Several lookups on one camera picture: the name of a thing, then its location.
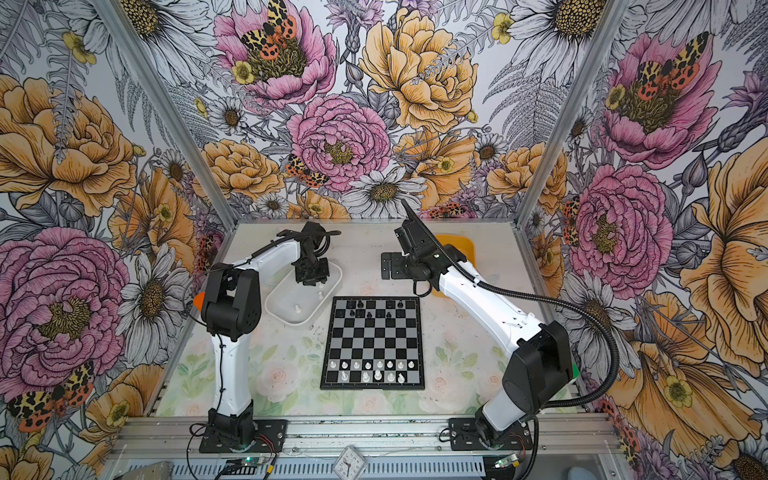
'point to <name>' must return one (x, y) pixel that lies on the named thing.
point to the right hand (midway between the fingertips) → (400, 274)
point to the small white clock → (349, 464)
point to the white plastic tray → (298, 304)
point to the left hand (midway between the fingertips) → (320, 287)
